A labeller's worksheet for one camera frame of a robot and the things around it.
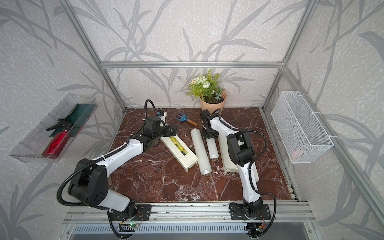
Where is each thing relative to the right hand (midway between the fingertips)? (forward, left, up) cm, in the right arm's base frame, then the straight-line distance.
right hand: (208, 135), depth 101 cm
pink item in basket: (-24, -41, +18) cm, 51 cm away
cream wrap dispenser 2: (-20, -11, 0) cm, 23 cm away
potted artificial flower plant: (+24, -3, +13) cm, 28 cm away
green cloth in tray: (-10, +65, +30) cm, 73 cm away
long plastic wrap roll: (-14, +5, +2) cm, 15 cm away
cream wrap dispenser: (-20, +14, +6) cm, 25 cm away
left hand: (-3, +23, +15) cm, 27 cm away
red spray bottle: (-24, +63, +33) cm, 75 cm away
